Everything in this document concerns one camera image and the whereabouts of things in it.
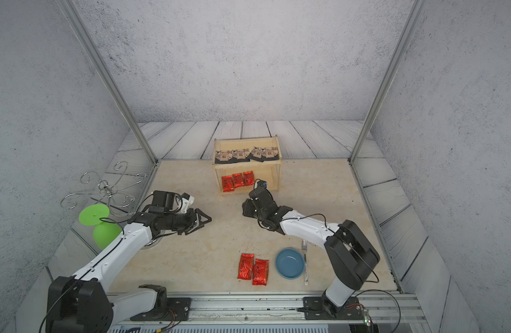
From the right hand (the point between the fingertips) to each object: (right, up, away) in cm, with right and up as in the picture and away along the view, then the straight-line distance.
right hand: (243, 206), depth 86 cm
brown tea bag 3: (+5, +23, +10) cm, 26 cm away
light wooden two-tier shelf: (-3, +18, +6) cm, 19 cm away
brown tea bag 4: (+11, +23, +10) cm, 27 cm away
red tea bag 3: (+1, +11, +22) cm, 25 cm away
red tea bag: (-10, +8, +20) cm, 23 cm away
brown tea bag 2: (-2, +22, +9) cm, 24 cm away
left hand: (-12, -5, -6) cm, 14 cm away
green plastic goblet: (-39, -4, -23) cm, 46 cm away
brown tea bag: (-10, +21, +8) cm, 24 cm away
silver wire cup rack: (-42, +7, -16) cm, 45 cm away
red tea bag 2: (-5, +10, +21) cm, 23 cm away
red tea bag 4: (+1, -23, -5) cm, 23 cm away
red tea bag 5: (+7, -24, -6) cm, 26 cm away
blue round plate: (+18, -22, -3) cm, 29 cm away
